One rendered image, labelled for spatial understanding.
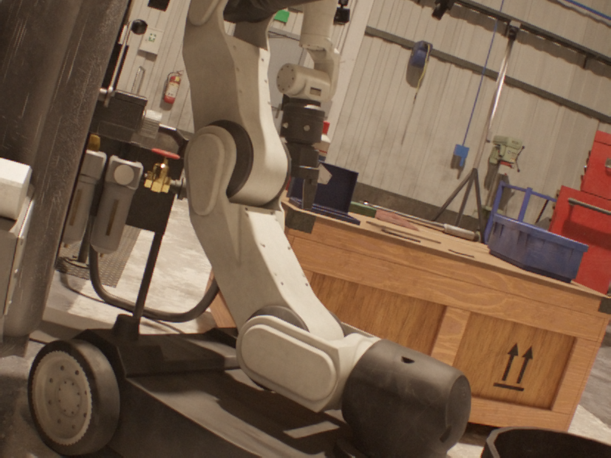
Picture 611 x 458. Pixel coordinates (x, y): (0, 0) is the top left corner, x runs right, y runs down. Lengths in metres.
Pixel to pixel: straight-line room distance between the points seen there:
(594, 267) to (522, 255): 2.54
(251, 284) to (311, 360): 0.20
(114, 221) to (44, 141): 1.16
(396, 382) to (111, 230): 0.97
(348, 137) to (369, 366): 10.86
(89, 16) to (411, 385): 0.72
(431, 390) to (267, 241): 0.41
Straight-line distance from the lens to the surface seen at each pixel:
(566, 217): 4.80
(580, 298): 2.24
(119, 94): 1.26
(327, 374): 1.24
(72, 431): 1.38
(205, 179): 1.39
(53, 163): 0.82
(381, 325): 2.01
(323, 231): 1.89
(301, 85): 1.65
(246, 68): 1.50
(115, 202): 1.96
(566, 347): 2.29
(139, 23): 1.00
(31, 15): 0.81
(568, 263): 2.32
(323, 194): 2.08
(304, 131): 1.65
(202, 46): 1.50
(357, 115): 12.07
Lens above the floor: 0.61
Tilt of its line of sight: 5 degrees down
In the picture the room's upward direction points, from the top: 17 degrees clockwise
